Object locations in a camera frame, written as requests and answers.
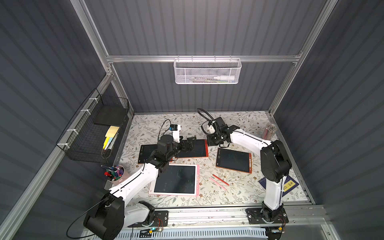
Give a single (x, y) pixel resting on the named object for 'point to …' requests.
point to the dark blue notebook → (289, 185)
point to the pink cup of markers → (116, 174)
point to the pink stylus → (217, 184)
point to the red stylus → (220, 179)
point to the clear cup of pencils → (269, 131)
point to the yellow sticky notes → (110, 134)
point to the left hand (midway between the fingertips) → (192, 139)
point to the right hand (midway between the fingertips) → (209, 141)
